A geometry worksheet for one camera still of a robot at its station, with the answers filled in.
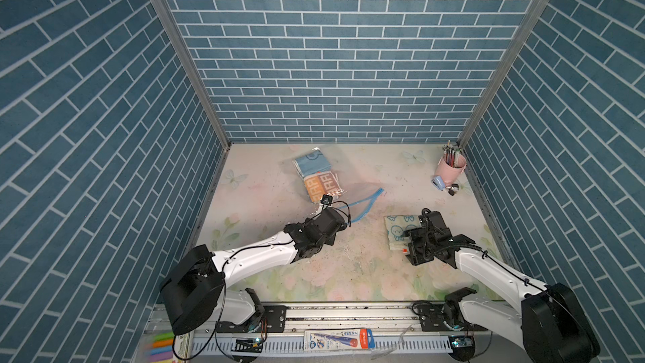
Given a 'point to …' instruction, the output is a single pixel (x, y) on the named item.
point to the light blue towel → (313, 163)
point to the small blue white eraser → (438, 182)
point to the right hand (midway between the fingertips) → (401, 240)
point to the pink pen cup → (449, 173)
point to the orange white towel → (322, 184)
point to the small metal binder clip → (454, 186)
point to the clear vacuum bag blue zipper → (358, 198)
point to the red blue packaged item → (343, 339)
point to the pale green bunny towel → (396, 225)
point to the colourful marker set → (160, 349)
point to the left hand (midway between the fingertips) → (333, 226)
